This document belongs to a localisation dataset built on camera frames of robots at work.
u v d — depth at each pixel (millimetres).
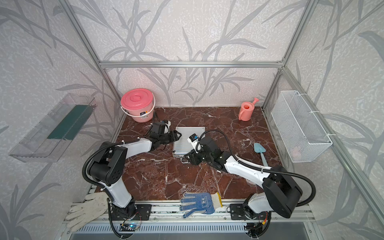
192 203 758
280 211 415
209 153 635
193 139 721
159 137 758
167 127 802
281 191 421
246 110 1050
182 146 929
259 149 954
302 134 616
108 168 484
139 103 990
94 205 756
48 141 637
